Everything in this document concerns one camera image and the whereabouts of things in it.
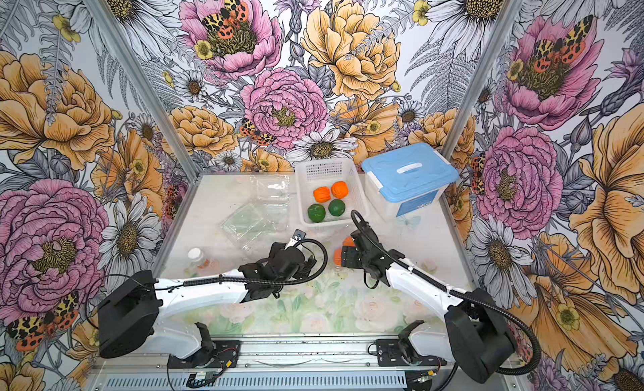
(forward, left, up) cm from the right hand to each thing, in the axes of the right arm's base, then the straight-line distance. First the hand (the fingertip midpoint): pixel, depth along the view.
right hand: (351, 261), depth 87 cm
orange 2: (+32, +2, +1) cm, 33 cm away
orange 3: (+7, +1, 0) cm, 7 cm away
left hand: (+1, +19, +3) cm, 19 cm away
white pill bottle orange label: (+3, +53, +2) cm, 53 cm away
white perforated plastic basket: (+52, +14, -8) cm, 55 cm away
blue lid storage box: (+25, -23, +12) cm, 36 cm away
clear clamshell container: (+34, +33, -5) cm, 48 cm away
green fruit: (+22, +12, -1) cm, 25 cm away
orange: (+32, +10, -1) cm, 33 cm away
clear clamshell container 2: (+6, +5, +1) cm, 8 cm away
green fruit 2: (+24, +4, 0) cm, 24 cm away
